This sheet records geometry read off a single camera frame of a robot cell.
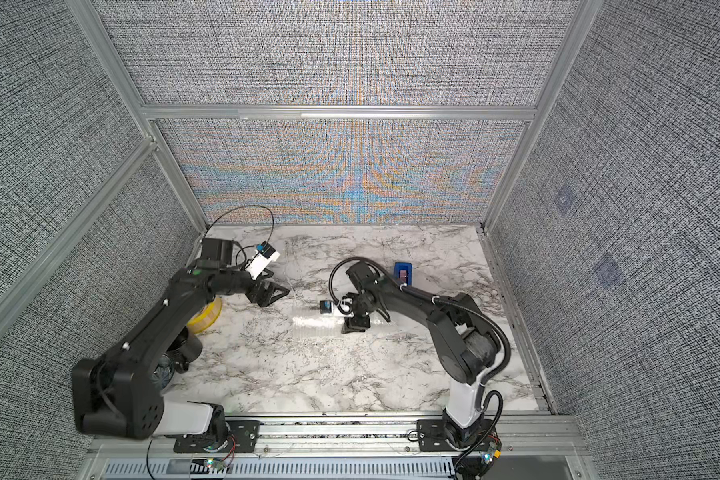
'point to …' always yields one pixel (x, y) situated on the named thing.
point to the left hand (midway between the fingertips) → (281, 278)
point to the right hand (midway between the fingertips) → (345, 308)
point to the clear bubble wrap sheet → (307, 324)
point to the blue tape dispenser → (403, 272)
